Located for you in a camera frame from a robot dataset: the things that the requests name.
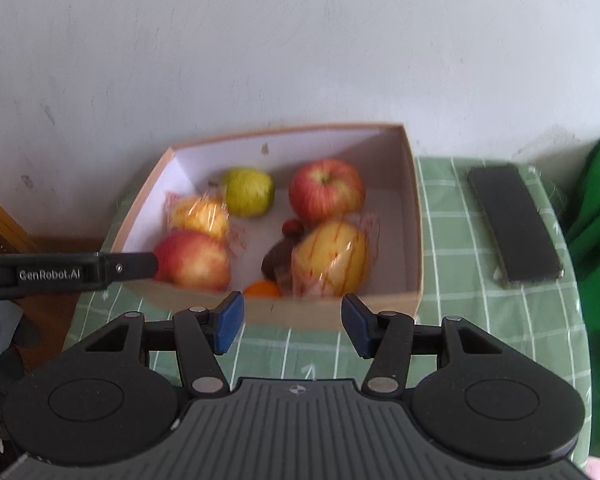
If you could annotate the pale red apple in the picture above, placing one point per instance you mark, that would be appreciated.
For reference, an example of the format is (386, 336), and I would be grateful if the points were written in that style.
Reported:
(195, 260)

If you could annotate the cardboard box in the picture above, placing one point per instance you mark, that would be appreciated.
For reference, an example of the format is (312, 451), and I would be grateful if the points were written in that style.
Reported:
(300, 312)

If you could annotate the small orange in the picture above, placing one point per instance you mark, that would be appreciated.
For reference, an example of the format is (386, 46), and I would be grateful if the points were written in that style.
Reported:
(262, 289)

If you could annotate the person's left hand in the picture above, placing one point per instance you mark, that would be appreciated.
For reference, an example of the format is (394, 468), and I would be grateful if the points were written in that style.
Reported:
(2, 367)

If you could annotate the green checkered tablecloth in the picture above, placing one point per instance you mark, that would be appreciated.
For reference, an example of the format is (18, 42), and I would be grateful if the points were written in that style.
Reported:
(455, 320)

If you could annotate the small red jujube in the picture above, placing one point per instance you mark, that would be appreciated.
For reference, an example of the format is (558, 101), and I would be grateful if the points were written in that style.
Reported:
(292, 226)

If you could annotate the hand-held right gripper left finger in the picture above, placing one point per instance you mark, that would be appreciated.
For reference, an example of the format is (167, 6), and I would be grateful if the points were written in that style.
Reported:
(230, 322)

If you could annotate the deep red apple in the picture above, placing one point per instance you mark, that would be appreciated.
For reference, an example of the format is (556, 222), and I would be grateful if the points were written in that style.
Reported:
(326, 191)

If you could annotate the black smartphone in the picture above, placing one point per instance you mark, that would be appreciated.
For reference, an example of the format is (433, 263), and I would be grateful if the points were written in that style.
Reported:
(515, 225)

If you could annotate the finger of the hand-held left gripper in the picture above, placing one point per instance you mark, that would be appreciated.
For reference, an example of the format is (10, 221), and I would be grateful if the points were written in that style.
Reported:
(130, 267)

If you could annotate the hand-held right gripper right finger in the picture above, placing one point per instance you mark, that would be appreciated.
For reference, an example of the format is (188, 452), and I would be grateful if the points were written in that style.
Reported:
(356, 325)

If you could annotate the wooden door frame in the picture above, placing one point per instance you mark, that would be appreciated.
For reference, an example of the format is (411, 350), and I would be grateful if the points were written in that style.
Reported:
(0, 225)

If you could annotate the round yellow fruit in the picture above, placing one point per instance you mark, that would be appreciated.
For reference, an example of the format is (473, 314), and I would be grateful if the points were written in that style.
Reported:
(332, 260)

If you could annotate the long yellow fruit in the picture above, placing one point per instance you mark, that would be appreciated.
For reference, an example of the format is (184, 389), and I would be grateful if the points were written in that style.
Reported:
(200, 215)

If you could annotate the dark brown date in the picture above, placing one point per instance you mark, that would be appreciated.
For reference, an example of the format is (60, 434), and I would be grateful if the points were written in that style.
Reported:
(277, 262)

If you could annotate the green pear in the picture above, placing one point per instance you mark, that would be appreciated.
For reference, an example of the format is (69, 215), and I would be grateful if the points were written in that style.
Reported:
(248, 191)

